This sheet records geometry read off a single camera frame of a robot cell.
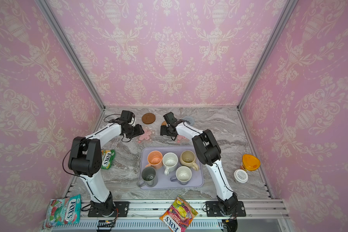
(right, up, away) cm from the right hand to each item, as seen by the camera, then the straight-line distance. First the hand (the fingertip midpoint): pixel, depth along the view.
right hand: (165, 132), depth 103 cm
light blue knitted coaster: (+19, +9, +10) cm, 23 cm away
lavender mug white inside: (+12, -24, -18) cm, 32 cm away
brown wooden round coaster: (-14, +10, +11) cm, 21 cm away
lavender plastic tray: (+1, -27, -20) cm, 33 cm away
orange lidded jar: (+49, -15, -23) cm, 56 cm away
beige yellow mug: (+15, -15, -13) cm, 25 cm away
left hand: (-15, 0, -6) cm, 16 cm away
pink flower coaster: (-12, -3, 0) cm, 13 cm away
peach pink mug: (-6, -16, -13) cm, 21 cm away
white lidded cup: (+44, -22, -24) cm, 54 cm away
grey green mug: (-7, -25, -20) cm, 33 cm away
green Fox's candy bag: (-48, -37, -32) cm, 68 cm away
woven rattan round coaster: (-1, +6, +7) cm, 9 cm away
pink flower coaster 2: (+12, -5, -1) cm, 13 cm away
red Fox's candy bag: (+10, -38, -33) cm, 51 cm away
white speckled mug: (+4, -18, -13) cm, 23 cm away
